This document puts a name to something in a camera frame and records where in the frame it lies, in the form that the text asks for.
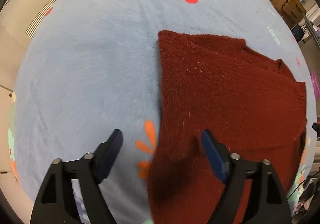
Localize dark red knitted sweater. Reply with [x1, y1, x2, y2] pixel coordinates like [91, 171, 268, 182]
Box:
[147, 30, 306, 223]

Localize purple plastic stool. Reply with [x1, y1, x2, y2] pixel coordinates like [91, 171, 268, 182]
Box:
[310, 71, 320, 99]

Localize blue patterned bed blanket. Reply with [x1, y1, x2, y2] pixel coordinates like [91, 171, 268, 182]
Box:
[8, 0, 316, 223]

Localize dark blue bag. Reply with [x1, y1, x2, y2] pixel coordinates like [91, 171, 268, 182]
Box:
[291, 24, 305, 43]

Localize grey desk edge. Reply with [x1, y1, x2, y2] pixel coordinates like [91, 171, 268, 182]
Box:
[304, 14, 320, 50]

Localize wooden drawer cabinet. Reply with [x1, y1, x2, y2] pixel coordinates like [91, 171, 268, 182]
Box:
[270, 0, 306, 29]

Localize white wardrobe with louvres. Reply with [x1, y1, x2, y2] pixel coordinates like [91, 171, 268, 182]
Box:
[0, 0, 98, 185]

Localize black cable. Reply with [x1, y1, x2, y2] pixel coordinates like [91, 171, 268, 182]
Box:
[286, 176, 318, 202]

